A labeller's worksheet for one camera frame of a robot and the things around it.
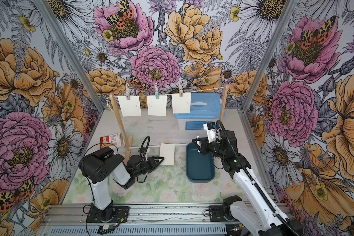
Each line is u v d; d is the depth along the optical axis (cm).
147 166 83
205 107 99
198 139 74
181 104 74
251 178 48
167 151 94
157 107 74
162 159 90
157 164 85
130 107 71
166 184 85
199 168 89
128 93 63
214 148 64
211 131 66
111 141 98
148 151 92
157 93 65
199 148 70
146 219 73
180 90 66
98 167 50
